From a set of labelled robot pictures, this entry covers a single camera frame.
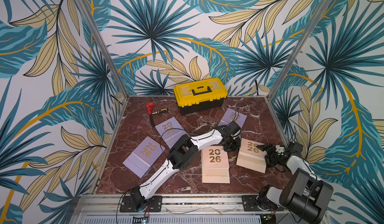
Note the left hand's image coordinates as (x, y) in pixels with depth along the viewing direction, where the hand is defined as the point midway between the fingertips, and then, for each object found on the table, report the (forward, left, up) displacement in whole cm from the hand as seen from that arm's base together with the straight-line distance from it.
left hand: (241, 152), depth 89 cm
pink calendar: (-8, +16, +1) cm, 18 cm away
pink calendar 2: (-4, -4, +3) cm, 7 cm away
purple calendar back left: (+15, +44, -1) cm, 46 cm away
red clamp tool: (+36, +62, -2) cm, 72 cm away
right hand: (0, -10, +3) cm, 10 cm away
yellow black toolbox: (+32, +25, +15) cm, 43 cm away
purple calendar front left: (-5, +59, -2) cm, 60 cm away
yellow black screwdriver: (+31, +51, 0) cm, 60 cm away
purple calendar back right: (+28, +2, 0) cm, 28 cm away
